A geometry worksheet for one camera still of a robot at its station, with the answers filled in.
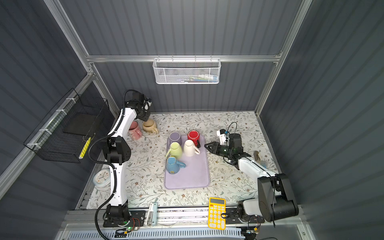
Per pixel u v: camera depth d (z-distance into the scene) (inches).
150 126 40.1
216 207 29.7
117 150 24.2
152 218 28.4
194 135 37.9
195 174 35.3
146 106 35.9
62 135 28.2
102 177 33.3
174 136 41.7
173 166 32.9
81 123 30.3
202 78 36.0
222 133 31.7
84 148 26.9
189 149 36.0
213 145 30.7
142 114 33.8
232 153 27.2
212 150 30.6
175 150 34.9
